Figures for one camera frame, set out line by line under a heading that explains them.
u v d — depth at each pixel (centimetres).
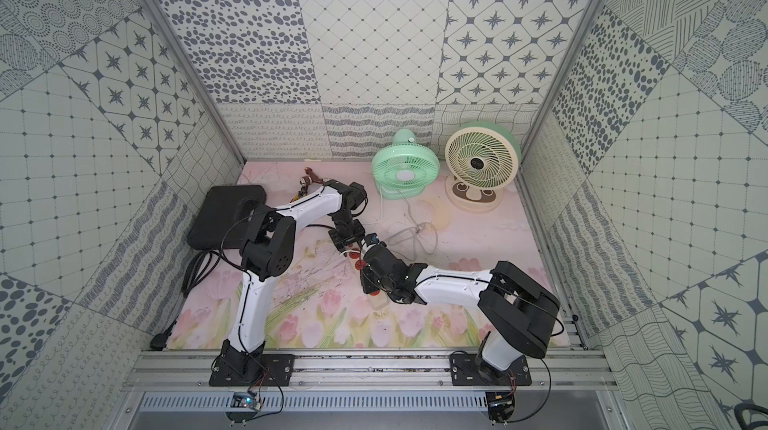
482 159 89
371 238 77
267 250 58
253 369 66
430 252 96
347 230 85
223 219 96
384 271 66
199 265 95
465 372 73
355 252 92
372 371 75
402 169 91
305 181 111
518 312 44
